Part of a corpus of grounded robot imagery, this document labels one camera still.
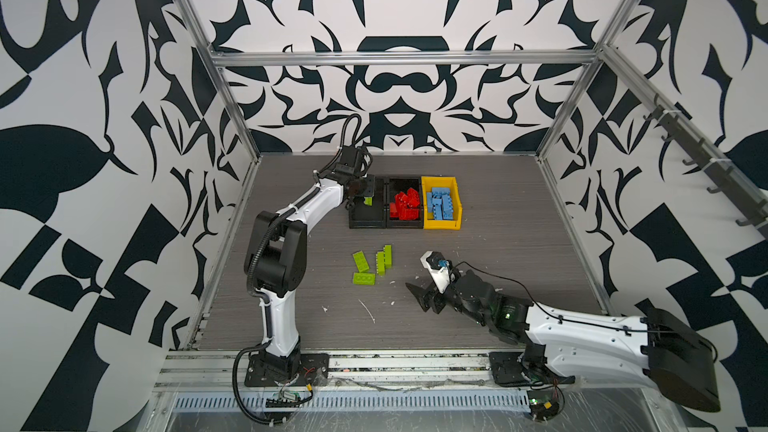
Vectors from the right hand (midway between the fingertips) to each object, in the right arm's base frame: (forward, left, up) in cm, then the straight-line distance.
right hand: (418, 274), depth 77 cm
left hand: (+31, +12, +1) cm, 33 cm away
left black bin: (+25, +16, -10) cm, 31 cm away
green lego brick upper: (+25, +13, -2) cm, 28 cm away
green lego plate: (+9, +16, -11) cm, 22 cm away
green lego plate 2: (+4, +16, -12) cm, 21 cm away
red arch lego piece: (+28, +1, -10) cm, 29 cm away
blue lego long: (+28, -10, -9) cm, 31 cm away
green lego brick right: (+9, +9, -10) cm, 16 cm away
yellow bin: (+20, -6, -9) cm, 23 cm away
